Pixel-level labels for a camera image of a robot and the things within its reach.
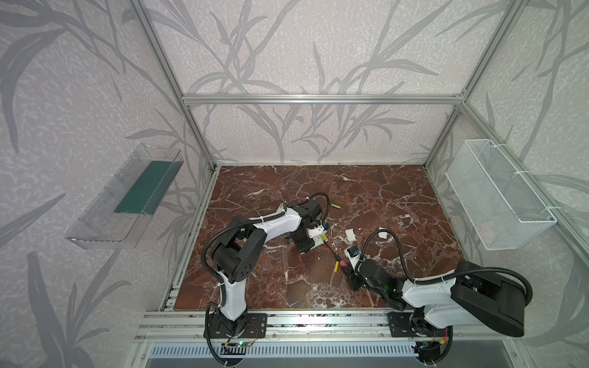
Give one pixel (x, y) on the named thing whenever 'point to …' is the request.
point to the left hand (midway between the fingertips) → (307, 238)
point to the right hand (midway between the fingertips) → (343, 259)
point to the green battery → (336, 206)
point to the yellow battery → (337, 266)
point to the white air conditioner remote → (322, 239)
